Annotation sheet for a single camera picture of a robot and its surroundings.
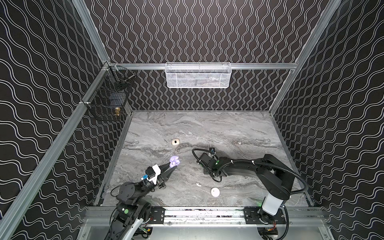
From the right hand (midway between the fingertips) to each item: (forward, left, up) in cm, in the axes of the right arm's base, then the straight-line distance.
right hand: (210, 168), depth 92 cm
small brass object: (+19, +52, +31) cm, 63 cm away
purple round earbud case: (-11, +17, +30) cm, 36 cm away
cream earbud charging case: (+16, +23, +4) cm, 28 cm away
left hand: (-12, +16, +29) cm, 36 cm away
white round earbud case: (-14, -2, +2) cm, 15 cm away
